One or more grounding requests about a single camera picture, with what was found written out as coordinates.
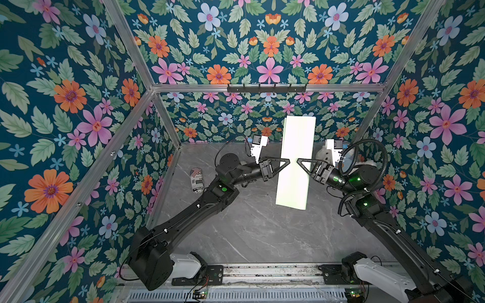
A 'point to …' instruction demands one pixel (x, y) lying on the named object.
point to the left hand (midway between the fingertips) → (289, 164)
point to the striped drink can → (197, 180)
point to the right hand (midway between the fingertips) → (299, 161)
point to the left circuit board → (199, 294)
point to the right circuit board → (354, 293)
